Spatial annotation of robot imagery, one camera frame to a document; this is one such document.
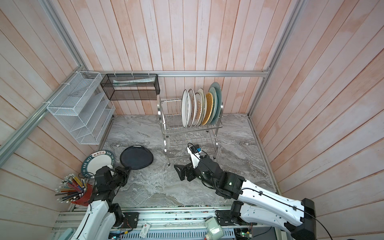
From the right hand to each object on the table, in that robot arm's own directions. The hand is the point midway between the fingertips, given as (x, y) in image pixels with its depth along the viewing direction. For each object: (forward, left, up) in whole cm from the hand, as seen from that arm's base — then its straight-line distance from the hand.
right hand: (182, 162), depth 69 cm
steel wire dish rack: (+29, +7, -21) cm, 36 cm away
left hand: (+4, +30, -16) cm, 34 cm away
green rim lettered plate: (+11, +57, -22) cm, 62 cm away
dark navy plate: (+12, +30, -18) cm, 37 cm away
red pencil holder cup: (-11, +54, -11) cm, 57 cm away
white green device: (-24, -15, -18) cm, 34 cm away
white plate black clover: (+30, 0, +7) cm, 31 cm away
